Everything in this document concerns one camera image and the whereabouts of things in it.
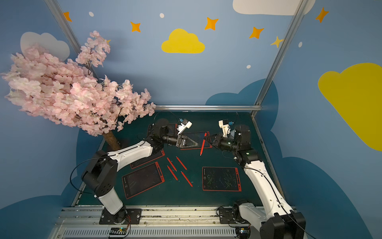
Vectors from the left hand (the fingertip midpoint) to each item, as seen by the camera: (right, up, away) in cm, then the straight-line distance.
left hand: (198, 143), depth 72 cm
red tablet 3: (+14, -23, +16) cm, 31 cm away
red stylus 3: (-16, -16, +21) cm, 31 cm away
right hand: (+4, +3, 0) cm, 5 cm away
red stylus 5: (-6, -23, +16) cm, 29 cm away
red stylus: (+2, -1, -1) cm, 2 cm away
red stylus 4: (-14, -22, +16) cm, 30 cm away
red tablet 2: (+1, +1, +33) cm, 33 cm away
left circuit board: (-41, -44, +1) cm, 60 cm away
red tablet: (-21, +5, -4) cm, 22 cm away
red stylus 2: (-10, -15, +22) cm, 28 cm away
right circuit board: (+22, -45, +1) cm, 50 cm away
